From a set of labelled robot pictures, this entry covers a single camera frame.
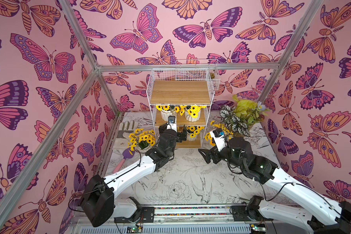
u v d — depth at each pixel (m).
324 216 0.39
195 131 0.88
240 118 0.85
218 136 0.57
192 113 0.70
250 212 0.65
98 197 0.41
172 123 0.65
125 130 1.09
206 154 0.59
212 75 0.94
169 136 0.56
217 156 0.60
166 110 0.75
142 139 0.86
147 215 0.73
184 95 0.72
